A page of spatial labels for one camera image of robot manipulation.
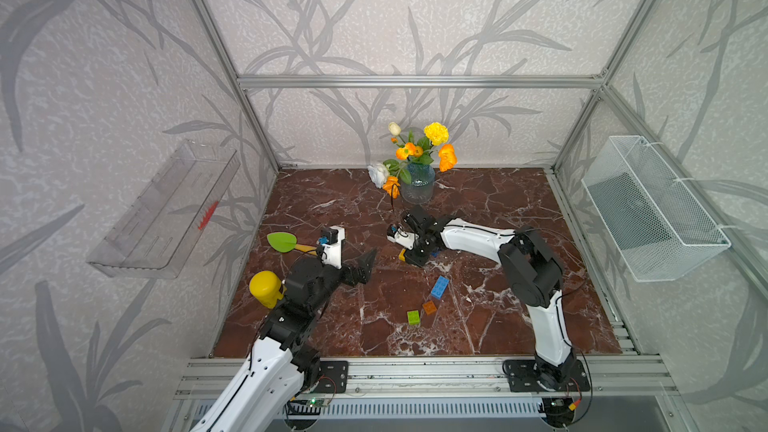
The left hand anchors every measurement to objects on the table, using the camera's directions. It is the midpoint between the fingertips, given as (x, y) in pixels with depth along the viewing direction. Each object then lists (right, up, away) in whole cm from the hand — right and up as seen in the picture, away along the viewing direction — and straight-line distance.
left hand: (361, 248), depth 75 cm
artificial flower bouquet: (+6, +19, +9) cm, 22 cm away
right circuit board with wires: (+48, -39, -4) cm, 62 cm away
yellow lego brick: (+10, -5, +14) cm, 18 cm away
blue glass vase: (+17, +16, +33) cm, 40 cm away
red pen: (-34, +8, -8) cm, 36 cm away
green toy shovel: (-29, -3, +25) cm, 38 cm away
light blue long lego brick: (+22, -14, +14) cm, 29 cm away
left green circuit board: (-10, -36, -4) cm, 38 cm away
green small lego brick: (+13, -21, +8) cm, 26 cm away
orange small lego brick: (+18, -19, +9) cm, 27 cm away
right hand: (+13, -5, +21) cm, 26 cm away
